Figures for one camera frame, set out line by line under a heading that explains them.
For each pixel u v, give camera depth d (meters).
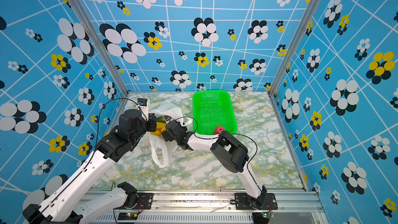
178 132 0.71
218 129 0.92
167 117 0.80
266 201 0.65
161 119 0.81
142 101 0.60
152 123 0.63
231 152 0.53
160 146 0.76
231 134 0.55
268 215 0.68
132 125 0.51
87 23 0.81
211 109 1.09
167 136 0.83
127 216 0.72
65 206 0.39
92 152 0.46
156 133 0.91
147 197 0.75
